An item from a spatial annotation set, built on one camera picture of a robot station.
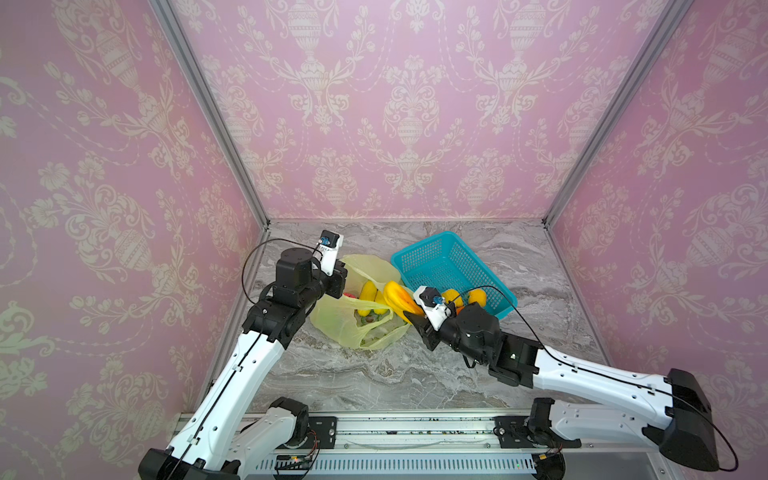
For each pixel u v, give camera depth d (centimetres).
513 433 73
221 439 39
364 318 94
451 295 94
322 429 75
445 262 109
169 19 70
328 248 60
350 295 95
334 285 64
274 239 117
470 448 73
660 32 72
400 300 67
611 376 45
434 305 57
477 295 94
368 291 94
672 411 40
